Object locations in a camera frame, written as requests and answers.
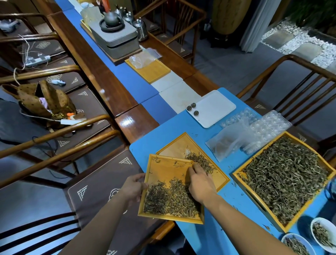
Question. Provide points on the white rectangular plate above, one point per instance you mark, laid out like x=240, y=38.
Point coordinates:
x=215, y=109

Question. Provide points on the clear plastic blister tray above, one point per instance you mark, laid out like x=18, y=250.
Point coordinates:
x=270, y=126
x=239, y=118

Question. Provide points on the white curtain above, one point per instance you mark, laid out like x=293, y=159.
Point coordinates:
x=257, y=23

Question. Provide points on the short blue mat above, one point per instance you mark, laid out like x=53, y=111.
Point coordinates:
x=158, y=107

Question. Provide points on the small white blue gadget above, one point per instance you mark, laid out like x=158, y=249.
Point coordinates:
x=58, y=82

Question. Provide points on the person's right forearm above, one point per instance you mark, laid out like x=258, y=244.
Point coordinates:
x=241, y=231

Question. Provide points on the large blue mat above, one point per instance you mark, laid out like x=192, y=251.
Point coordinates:
x=168, y=134

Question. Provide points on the rectangular wooden tray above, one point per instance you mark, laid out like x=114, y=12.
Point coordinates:
x=178, y=145

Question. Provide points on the small clear plastic bag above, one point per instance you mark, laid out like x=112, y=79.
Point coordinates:
x=141, y=57

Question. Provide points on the small orange clip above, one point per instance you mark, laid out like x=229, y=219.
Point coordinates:
x=70, y=114

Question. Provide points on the deep wooden tray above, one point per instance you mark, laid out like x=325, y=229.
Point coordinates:
x=237, y=174

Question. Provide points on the white tea cup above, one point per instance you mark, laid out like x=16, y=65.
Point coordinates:
x=325, y=233

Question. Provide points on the green garden plants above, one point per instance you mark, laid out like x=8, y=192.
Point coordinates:
x=312, y=10

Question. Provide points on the white power strip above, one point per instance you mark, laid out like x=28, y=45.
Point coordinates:
x=38, y=61

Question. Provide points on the square wooden tray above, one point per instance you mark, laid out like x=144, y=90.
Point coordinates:
x=162, y=170

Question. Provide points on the silver tin canister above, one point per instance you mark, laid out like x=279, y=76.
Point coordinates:
x=140, y=29
x=128, y=17
x=119, y=11

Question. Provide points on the person's left forearm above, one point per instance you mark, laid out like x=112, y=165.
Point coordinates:
x=94, y=231

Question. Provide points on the person's right hand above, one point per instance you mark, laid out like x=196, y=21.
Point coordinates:
x=202, y=186

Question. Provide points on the brown dotted leather handbag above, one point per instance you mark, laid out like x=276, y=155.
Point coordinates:
x=52, y=99

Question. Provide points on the black round trivet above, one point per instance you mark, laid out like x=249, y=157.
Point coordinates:
x=111, y=29

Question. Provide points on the white pebble bed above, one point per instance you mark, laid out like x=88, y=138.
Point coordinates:
x=302, y=39

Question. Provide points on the dark clay teapot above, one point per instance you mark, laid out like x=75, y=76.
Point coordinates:
x=111, y=18

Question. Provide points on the grey stone tea box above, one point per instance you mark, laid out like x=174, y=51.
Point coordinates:
x=115, y=39

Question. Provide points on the small yellow bamboo board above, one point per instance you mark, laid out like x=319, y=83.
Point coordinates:
x=152, y=72

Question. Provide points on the large clear plastic bag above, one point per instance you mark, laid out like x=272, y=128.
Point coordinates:
x=228, y=142

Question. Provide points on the white table mat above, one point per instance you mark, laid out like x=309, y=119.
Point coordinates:
x=168, y=80
x=181, y=97

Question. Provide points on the long blue table runner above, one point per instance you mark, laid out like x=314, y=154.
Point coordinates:
x=126, y=76

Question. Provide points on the large woven jar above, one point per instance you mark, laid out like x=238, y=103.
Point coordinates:
x=231, y=15

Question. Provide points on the wooden armchair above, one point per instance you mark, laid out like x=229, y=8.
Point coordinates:
x=183, y=30
x=262, y=76
x=65, y=155
x=52, y=136
x=29, y=37

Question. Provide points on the blue rimmed bowl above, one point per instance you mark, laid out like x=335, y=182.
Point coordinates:
x=298, y=245

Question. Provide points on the person's left hand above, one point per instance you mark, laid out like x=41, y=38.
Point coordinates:
x=131, y=190

